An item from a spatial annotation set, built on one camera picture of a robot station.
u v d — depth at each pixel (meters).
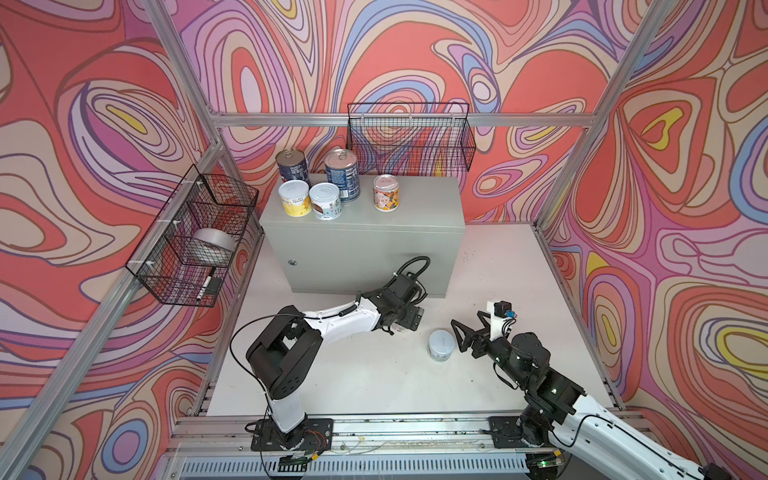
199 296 0.71
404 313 0.80
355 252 0.93
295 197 0.72
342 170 0.71
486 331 0.67
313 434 0.73
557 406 0.55
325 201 0.72
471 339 0.67
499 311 0.64
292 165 0.73
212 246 0.72
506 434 0.74
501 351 0.65
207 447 0.72
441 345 0.82
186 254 0.74
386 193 0.72
